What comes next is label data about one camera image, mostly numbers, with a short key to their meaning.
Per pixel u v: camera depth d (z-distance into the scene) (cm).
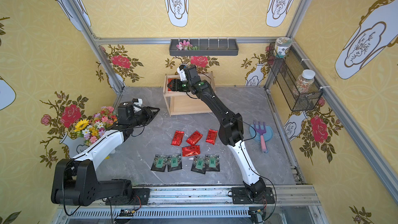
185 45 88
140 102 81
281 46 84
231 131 61
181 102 110
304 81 65
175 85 81
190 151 88
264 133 95
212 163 84
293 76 88
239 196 72
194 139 91
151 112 78
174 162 84
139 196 73
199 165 84
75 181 42
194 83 73
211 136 92
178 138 92
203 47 92
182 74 84
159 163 84
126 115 66
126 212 73
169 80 95
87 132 77
